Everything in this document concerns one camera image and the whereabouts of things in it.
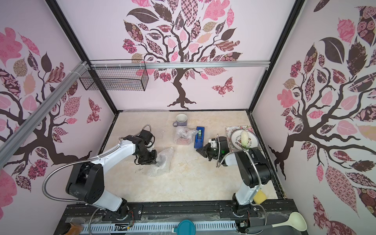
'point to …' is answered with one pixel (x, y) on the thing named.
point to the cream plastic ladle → (295, 221)
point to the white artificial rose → (244, 138)
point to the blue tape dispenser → (199, 142)
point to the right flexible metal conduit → (218, 166)
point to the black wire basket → (120, 75)
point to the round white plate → (253, 139)
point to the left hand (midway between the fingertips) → (155, 165)
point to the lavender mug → (181, 120)
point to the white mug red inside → (161, 159)
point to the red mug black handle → (183, 141)
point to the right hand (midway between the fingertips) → (196, 149)
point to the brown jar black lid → (68, 229)
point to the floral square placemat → (230, 129)
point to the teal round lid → (185, 227)
